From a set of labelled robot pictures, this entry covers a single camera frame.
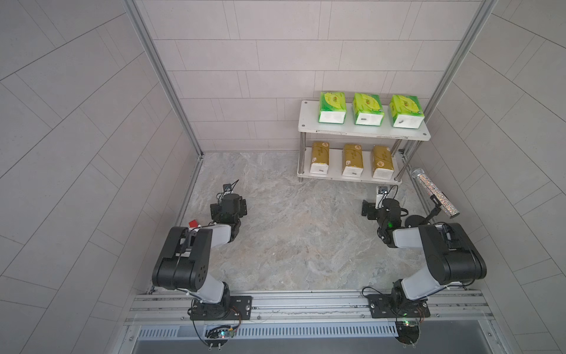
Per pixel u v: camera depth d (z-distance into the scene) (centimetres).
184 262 43
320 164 96
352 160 97
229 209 71
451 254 46
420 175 83
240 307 71
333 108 78
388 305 71
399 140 78
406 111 77
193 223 89
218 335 65
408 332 69
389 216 71
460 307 72
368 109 77
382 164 95
